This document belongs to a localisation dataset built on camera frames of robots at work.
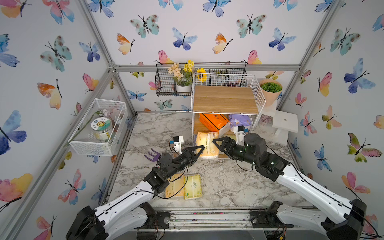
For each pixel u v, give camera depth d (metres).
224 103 0.69
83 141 0.61
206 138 0.68
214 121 0.74
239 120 0.77
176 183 0.80
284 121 0.95
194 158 0.62
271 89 0.84
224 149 0.60
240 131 0.64
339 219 0.39
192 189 0.79
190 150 0.64
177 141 0.67
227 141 0.61
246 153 0.57
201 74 0.82
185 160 0.62
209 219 0.76
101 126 0.65
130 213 0.58
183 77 0.84
